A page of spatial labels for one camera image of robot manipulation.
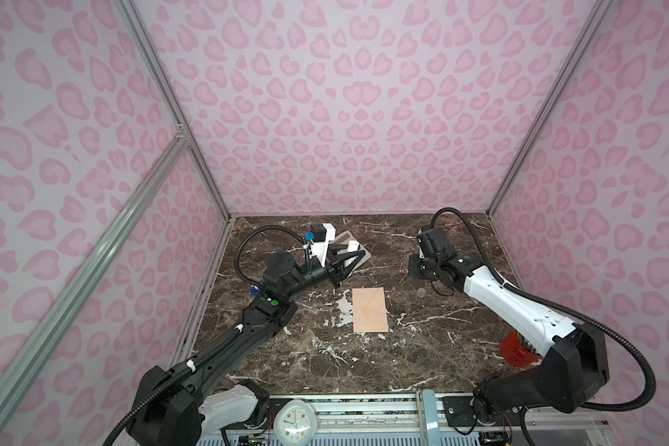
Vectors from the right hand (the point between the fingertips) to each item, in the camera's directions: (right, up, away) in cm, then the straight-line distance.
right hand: (414, 263), depth 83 cm
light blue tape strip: (+1, -37, -15) cm, 40 cm away
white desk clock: (-33, -38, -14) cm, 53 cm away
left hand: (-17, +5, -19) cm, 26 cm away
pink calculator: (-21, +7, +24) cm, 33 cm away
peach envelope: (-13, -17, +9) cm, 23 cm away
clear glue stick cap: (+5, -11, +12) cm, 17 cm away
